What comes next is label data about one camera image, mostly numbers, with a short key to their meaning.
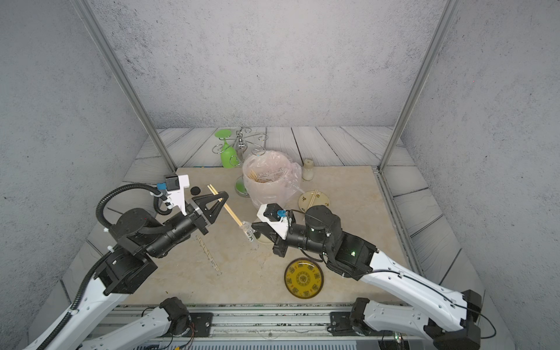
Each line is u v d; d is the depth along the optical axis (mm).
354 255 444
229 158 1058
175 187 467
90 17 717
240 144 915
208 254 893
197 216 472
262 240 951
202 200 506
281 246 486
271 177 952
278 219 457
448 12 709
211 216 514
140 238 404
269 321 747
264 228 479
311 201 1046
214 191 525
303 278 829
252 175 968
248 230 581
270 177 958
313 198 1052
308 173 1098
